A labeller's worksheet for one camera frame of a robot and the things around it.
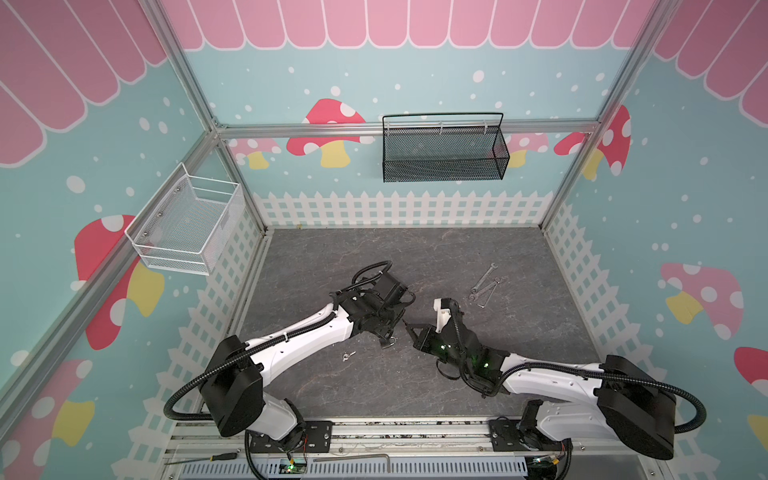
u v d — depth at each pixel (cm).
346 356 87
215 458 71
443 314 75
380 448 73
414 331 79
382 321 61
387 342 89
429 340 70
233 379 41
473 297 100
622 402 42
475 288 102
